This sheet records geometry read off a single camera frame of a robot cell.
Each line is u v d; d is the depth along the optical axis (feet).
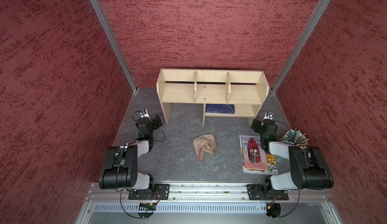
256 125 2.85
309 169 1.45
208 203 2.34
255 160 2.74
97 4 2.49
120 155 1.63
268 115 2.64
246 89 2.83
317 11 2.56
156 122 2.80
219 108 2.93
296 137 2.64
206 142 2.73
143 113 2.58
